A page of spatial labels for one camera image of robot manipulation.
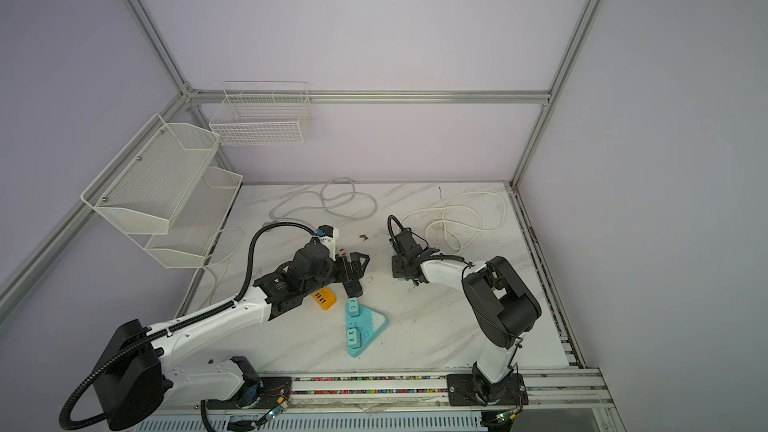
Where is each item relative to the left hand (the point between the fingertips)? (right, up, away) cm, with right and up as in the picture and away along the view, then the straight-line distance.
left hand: (356, 261), depth 80 cm
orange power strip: (-10, -12, +6) cm, 17 cm away
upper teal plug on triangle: (-1, -12, 0) cm, 12 cm away
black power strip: (-2, -10, +10) cm, 14 cm away
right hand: (+12, -4, +15) cm, 20 cm away
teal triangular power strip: (+4, -18, +1) cm, 19 cm away
